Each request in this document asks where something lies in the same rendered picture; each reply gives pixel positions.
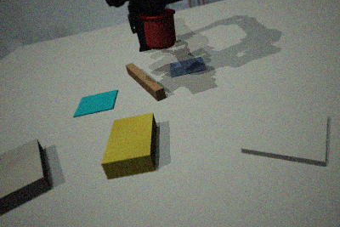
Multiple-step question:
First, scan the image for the brown wooden flat bar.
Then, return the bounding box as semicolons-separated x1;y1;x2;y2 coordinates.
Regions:
126;63;166;101

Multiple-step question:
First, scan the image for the yellow box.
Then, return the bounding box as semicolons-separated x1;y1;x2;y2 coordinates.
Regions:
101;112;157;179

